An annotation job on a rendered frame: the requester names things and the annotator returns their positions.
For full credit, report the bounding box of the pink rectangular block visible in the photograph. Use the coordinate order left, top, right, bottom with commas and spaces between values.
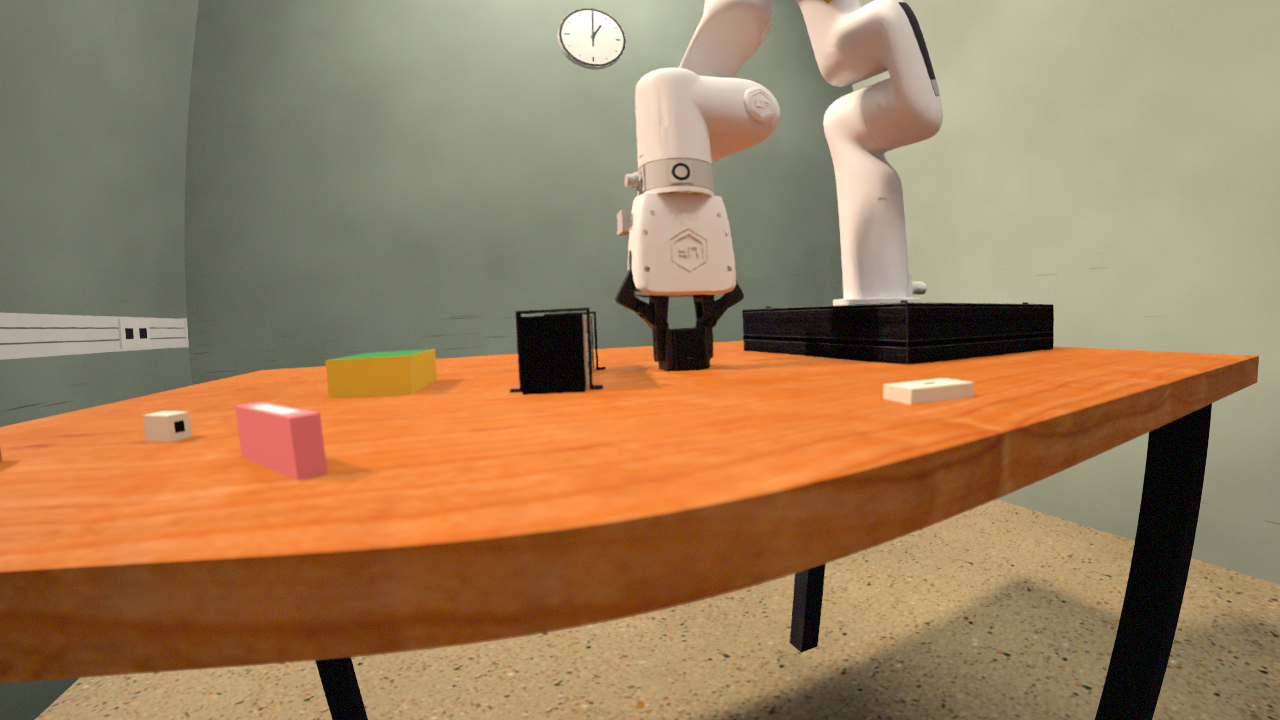
236, 402, 328, 480

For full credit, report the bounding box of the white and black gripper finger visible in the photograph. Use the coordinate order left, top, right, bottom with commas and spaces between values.
614, 266, 675, 372
692, 281, 744, 368

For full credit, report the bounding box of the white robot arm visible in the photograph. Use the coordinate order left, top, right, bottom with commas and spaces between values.
625, 0, 943, 305

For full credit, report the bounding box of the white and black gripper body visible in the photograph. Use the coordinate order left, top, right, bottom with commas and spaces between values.
628, 186, 736, 299

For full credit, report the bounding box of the yellow block with green top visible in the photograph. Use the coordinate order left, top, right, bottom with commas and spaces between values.
326, 348, 436, 398

